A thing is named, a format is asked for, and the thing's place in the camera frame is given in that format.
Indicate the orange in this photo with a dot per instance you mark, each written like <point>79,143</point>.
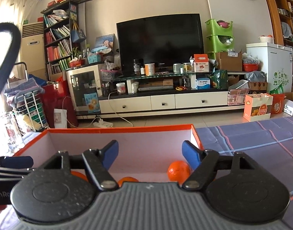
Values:
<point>127,179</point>
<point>178,171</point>
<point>80,175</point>

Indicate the blue plaid bedsheet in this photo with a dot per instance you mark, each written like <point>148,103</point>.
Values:
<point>268,142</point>

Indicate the orange centre back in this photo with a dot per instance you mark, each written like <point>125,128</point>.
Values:
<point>127,179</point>

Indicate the black flat television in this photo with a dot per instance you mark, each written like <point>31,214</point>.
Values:
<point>162,40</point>

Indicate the orange centre front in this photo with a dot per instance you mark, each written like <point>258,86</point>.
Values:
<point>178,171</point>

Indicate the white wire cart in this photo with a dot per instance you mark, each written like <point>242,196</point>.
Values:
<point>24,96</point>

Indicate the white air conditioner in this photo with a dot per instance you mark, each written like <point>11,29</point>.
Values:
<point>32,49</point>

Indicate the white chest freezer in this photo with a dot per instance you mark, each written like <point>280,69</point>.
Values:
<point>276,62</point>

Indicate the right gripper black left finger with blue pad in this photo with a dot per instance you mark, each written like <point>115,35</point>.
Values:
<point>98,162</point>

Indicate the red bag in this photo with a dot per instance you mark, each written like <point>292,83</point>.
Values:
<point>57,96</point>

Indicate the orange right middle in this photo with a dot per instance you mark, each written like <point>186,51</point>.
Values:
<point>80,175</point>

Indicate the wooden shelf right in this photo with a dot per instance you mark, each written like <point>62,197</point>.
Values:
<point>281,14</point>

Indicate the clear glass jar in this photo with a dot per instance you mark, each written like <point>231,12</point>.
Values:
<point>10,138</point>

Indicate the black bookshelf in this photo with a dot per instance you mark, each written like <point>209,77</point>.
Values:
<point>60,18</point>

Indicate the black handheld device left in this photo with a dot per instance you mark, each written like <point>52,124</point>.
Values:
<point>12,171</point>

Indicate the brown cardboard box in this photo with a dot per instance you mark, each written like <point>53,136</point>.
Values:
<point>230,61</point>

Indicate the white tv stand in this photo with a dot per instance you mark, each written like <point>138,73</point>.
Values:
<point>167,94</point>

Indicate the orange cardboard box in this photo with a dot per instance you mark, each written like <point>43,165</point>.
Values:
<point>144,153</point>

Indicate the white glass door cabinet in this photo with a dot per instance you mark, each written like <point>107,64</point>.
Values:
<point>85,87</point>

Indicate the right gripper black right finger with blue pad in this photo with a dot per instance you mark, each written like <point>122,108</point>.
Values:
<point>203,163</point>

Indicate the green stacked bins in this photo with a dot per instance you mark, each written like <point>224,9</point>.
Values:
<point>219,37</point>

